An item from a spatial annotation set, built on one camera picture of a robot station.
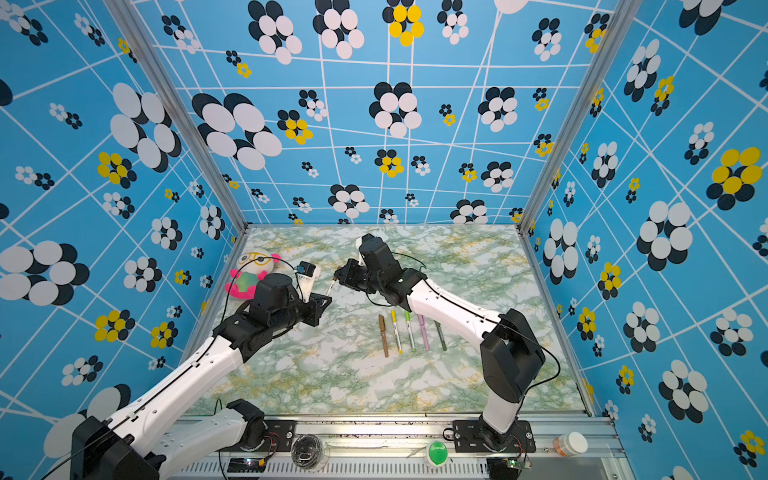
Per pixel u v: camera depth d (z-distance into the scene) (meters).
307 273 0.68
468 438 0.71
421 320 0.94
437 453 0.63
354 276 0.70
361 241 0.76
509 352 0.44
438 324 0.93
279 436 0.73
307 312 0.68
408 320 0.94
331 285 0.71
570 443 0.66
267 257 1.04
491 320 0.47
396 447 0.72
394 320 0.94
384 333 0.91
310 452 0.63
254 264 1.00
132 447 0.39
